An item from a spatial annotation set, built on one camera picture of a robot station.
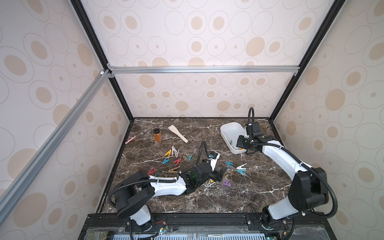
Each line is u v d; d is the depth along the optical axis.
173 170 0.91
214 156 0.69
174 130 1.13
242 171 0.91
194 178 0.64
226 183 0.86
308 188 0.43
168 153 0.99
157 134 1.00
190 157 0.98
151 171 0.91
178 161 0.95
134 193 0.44
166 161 0.96
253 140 0.64
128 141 1.06
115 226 0.73
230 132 1.07
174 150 1.00
